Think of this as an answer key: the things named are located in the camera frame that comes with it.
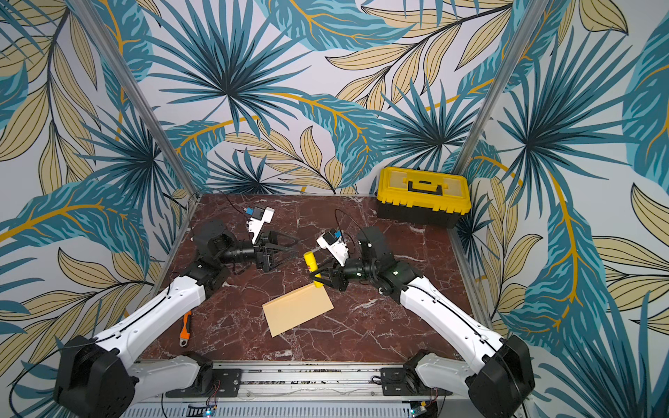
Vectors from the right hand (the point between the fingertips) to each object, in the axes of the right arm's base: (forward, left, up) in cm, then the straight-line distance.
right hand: (313, 272), depth 69 cm
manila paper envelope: (0, +8, -26) cm, 27 cm away
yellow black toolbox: (+36, -40, -9) cm, 55 cm away
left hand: (+2, +4, +7) cm, 8 cm away
